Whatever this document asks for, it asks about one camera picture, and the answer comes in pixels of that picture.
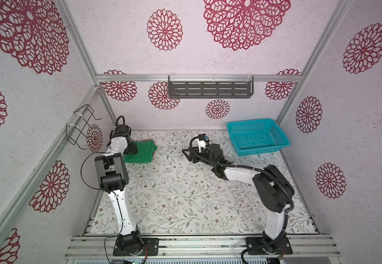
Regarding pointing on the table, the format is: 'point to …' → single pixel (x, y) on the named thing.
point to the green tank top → (145, 154)
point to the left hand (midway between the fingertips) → (125, 154)
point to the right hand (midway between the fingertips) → (185, 147)
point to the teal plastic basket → (257, 136)
